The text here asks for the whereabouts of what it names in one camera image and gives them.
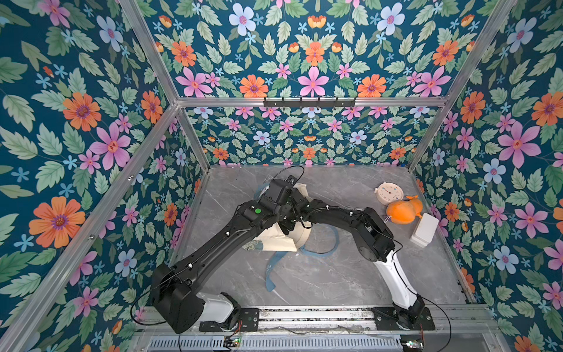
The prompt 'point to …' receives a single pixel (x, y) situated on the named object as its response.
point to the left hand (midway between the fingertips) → (282, 197)
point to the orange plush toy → (403, 212)
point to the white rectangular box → (425, 230)
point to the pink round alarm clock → (388, 192)
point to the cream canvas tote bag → (273, 239)
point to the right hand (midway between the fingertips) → (284, 214)
